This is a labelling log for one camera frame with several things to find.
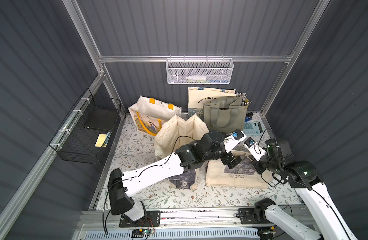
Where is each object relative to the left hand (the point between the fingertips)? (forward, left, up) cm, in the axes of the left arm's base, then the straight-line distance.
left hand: (241, 148), depth 60 cm
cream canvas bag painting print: (0, -10, -28) cm, 30 cm away
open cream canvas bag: (+18, +30, -14) cm, 38 cm away
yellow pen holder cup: (+46, -18, -15) cm, 52 cm away
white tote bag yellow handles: (+45, +49, -24) cm, 71 cm away
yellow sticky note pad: (+11, +65, -9) cm, 67 cm away
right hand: (+2, -9, -9) cm, 13 cm away
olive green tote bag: (+31, -2, -13) cm, 34 cm away
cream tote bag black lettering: (+55, +14, -16) cm, 58 cm away
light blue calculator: (+37, -28, -32) cm, 56 cm away
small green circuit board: (-25, +46, -35) cm, 63 cm away
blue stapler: (+48, -26, -31) cm, 63 cm away
